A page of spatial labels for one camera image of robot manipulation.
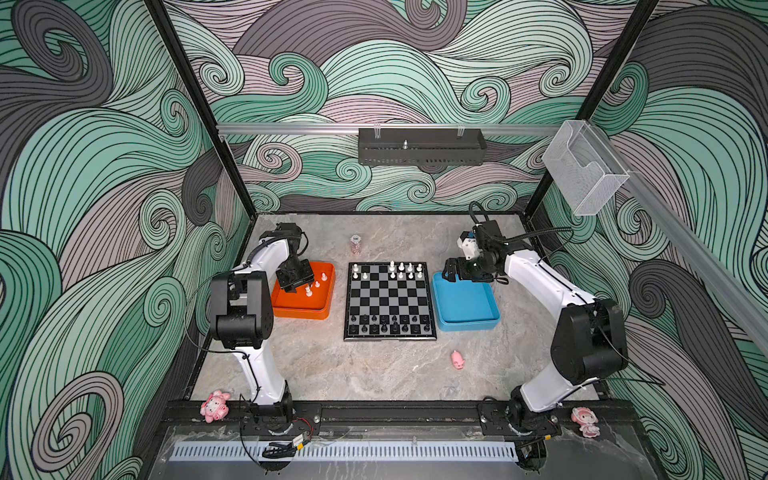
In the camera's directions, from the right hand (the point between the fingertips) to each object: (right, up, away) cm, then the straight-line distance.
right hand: (458, 273), depth 89 cm
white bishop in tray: (-43, -2, +10) cm, 44 cm away
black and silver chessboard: (-21, -10, +4) cm, 23 cm away
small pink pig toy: (-2, -23, -8) cm, 25 cm away
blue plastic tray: (+3, -10, +4) cm, 12 cm away
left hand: (-48, -3, +4) cm, 48 cm away
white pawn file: (-29, -2, +10) cm, 31 cm away
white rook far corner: (-32, 0, +11) cm, 34 cm away
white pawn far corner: (-32, -2, +10) cm, 34 cm away
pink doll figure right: (+26, -33, -18) cm, 46 cm away
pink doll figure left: (-65, -31, -16) cm, 74 cm away
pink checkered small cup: (-32, +8, +15) cm, 37 cm away
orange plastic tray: (-46, -9, +5) cm, 47 cm away
